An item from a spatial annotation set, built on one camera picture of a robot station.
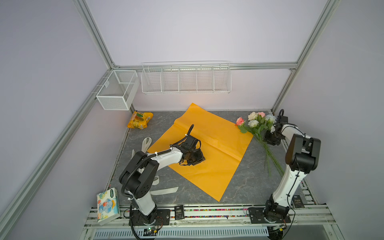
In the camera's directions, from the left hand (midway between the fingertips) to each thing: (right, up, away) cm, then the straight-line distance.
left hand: (204, 161), depth 88 cm
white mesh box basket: (-57, +45, +10) cm, 73 cm away
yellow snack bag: (-47, +25, +20) cm, 57 cm away
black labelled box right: (+48, -18, -11) cm, 53 cm away
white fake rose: (+37, +23, +19) cm, 48 cm away
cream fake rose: (+38, +29, +24) cm, 53 cm away
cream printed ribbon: (-39, +9, +13) cm, 42 cm away
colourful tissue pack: (-48, -18, -16) cm, 54 cm away
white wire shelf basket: (-15, +55, +14) cm, 58 cm away
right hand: (+43, +11, +12) cm, 46 cm away
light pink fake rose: (+46, +30, +26) cm, 60 cm away
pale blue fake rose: (+51, +27, +22) cm, 62 cm away
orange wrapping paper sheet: (+13, +8, +11) cm, 19 cm away
